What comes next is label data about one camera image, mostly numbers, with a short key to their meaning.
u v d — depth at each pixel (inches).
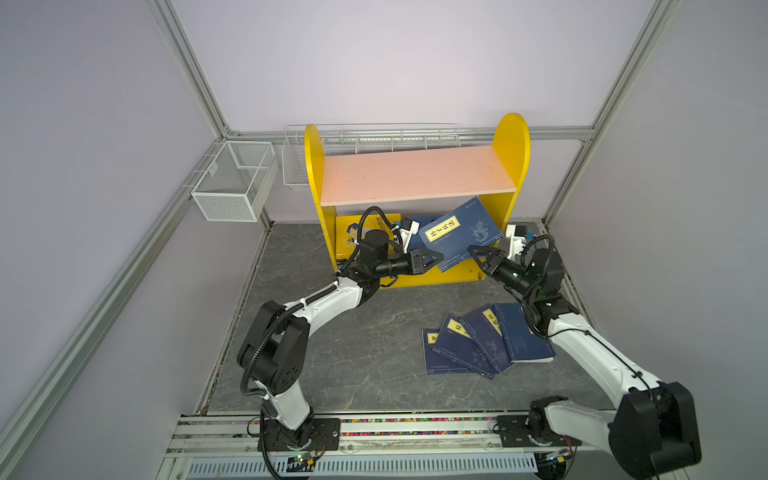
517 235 27.8
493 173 30.4
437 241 31.0
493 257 26.9
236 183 39.6
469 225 30.2
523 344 34.0
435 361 33.4
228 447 29.2
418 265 28.6
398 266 28.5
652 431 15.8
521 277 26.1
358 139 36.8
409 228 29.5
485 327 35.6
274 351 18.3
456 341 34.4
